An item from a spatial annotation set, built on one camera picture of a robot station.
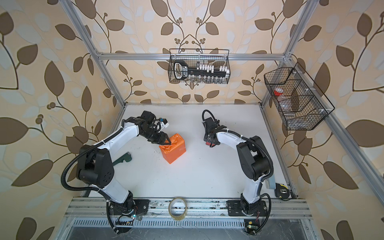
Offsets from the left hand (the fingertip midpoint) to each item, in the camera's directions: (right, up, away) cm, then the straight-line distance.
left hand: (167, 141), depth 86 cm
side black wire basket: (+69, +20, -12) cm, 73 cm away
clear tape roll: (+7, -36, -13) cm, 39 cm away
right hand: (+26, 0, +11) cm, 28 cm away
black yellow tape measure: (+61, -25, -9) cm, 67 cm away
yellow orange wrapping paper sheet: (+5, -3, -3) cm, 6 cm away
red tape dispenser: (+24, -3, +11) cm, 27 cm away
